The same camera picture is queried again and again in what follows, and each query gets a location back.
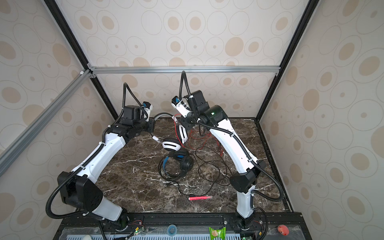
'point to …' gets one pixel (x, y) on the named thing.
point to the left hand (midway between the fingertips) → (157, 118)
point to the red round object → (283, 229)
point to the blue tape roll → (172, 230)
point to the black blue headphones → (187, 163)
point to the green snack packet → (218, 234)
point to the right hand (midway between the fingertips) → (183, 117)
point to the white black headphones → (170, 144)
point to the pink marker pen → (199, 198)
